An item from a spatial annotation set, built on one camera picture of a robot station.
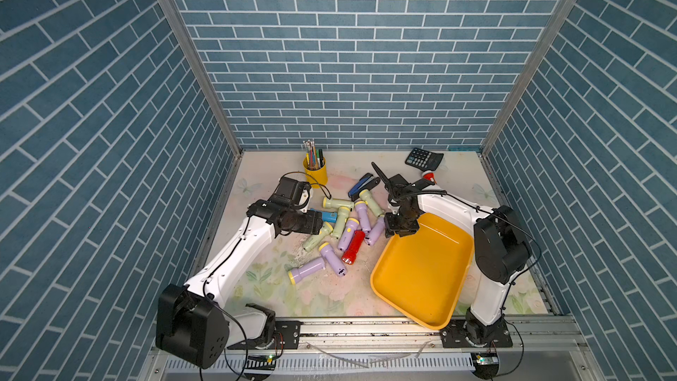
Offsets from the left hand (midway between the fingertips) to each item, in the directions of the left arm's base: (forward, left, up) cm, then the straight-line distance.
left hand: (319, 222), depth 82 cm
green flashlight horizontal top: (+15, -4, -11) cm, 18 cm away
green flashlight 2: (+9, -7, -11) cm, 16 cm away
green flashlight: (+14, -19, -11) cm, 26 cm away
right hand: (+1, -25, -9) cm, 26 cm away
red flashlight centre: (-3, -11, -11) cm, 16 cm away
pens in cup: (+30, +4, -2) cm, 30 cm away
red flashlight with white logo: (+28, -43, -10) cm, 52 cm away
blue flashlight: (+9, -3, -12) cm, 15 cm away
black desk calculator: (+38, -43, -11) cm, 59 cm away
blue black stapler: (+26, -17, -12) cm, 33 cm away
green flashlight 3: (+3, -1, -10) cm, 11 cm away
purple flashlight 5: (-10, +2, -12) cm, 15 cm away
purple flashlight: (+13, -14, -11) cm, 23 cm away
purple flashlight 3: (+5, -10, -11) cm, 16 cm away
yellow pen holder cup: (+24, +4, -7) cm, 25 cm away
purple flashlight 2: (+3, -19, -10) cm, 22 cm away
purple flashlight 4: (-7, -4, -11) cm, 14 cm away
